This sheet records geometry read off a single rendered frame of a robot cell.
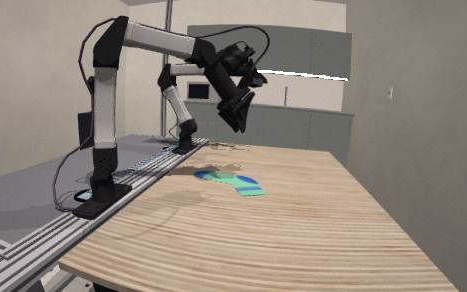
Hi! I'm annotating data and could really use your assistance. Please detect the mint green sock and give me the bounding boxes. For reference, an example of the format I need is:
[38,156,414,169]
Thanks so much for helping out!
[194,171,265,196]

